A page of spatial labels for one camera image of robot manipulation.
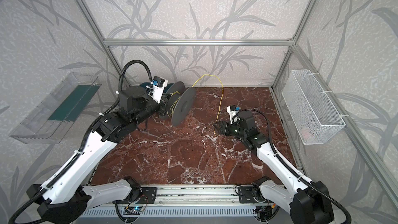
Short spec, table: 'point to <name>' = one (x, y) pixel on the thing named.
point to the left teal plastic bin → (144, 84)
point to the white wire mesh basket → (315, 116)
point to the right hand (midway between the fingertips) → (217, 120)
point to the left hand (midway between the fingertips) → (171, 90)
